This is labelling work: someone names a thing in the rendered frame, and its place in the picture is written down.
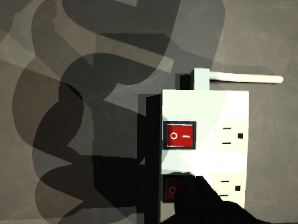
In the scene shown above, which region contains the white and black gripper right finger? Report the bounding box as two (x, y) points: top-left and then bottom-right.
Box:
(193, 176), (270, 224)

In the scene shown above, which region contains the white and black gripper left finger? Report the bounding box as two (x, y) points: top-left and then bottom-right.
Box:
(159, 176), (204, 224)

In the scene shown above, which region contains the white power strip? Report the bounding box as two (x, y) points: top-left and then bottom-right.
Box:
(158, 68), (283, 224)

